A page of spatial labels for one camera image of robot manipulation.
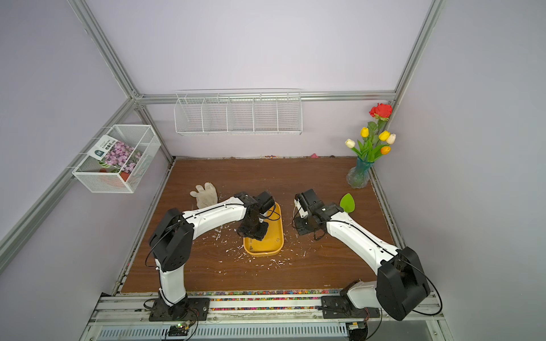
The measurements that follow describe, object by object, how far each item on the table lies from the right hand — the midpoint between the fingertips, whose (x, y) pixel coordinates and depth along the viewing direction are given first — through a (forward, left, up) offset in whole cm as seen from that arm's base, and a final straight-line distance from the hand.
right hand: (301, 223), depth 85 cm
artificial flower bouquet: (+32, -34, +15) cm, 49 cm away
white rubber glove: (+19, +45, -8) cm, 50 cm away
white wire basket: (+7, +72, +22) cm, 75 cm away
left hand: (-4, +18, -4) cm, 19 cm away
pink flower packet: (+15, +66, +26) cm, 72 cm away
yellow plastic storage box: (-5, +12, -10) cm, 16 cm away
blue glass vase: (+25, -30, -2) cm, 39 cm away
